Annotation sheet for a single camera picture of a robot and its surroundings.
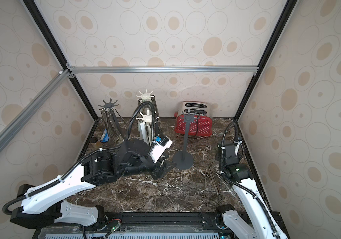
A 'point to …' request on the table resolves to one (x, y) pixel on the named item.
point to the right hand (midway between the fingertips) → (233, 151)
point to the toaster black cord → (197, 126)
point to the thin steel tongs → (111, 117)
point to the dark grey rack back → (184, 160)
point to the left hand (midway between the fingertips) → (176, 163)
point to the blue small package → (105, 137)
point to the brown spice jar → (96, 143)
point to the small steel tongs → (145, 131)
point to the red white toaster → (203, 126)
